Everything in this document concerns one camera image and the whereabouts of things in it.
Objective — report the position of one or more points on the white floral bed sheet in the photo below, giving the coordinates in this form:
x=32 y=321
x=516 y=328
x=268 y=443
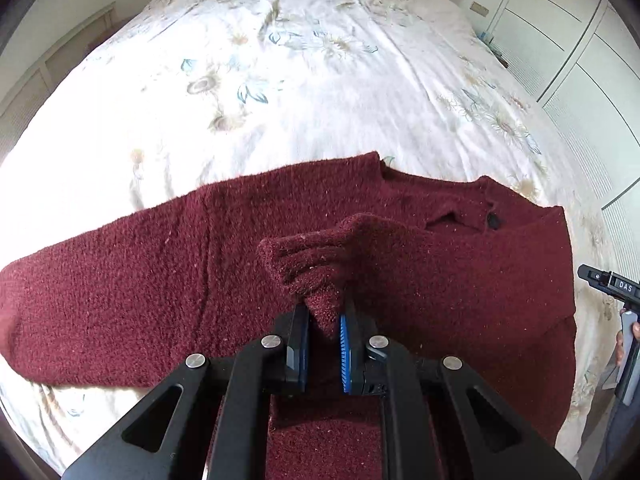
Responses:
x=192 y=92

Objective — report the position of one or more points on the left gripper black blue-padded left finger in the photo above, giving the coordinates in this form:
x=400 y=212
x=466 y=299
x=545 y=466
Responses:
x=209 y=417

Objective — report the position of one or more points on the maroon knit sweater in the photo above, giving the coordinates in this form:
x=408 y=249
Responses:
x=471 y=270

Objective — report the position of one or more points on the white wardrobe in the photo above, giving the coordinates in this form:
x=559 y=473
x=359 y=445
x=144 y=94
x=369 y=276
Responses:
x=579 y=60

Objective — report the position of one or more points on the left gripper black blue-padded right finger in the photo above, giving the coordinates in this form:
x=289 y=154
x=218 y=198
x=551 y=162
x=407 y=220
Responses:
x=439 y=418

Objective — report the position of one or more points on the white wall panelling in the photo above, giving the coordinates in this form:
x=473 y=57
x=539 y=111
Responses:
x=20 y=104

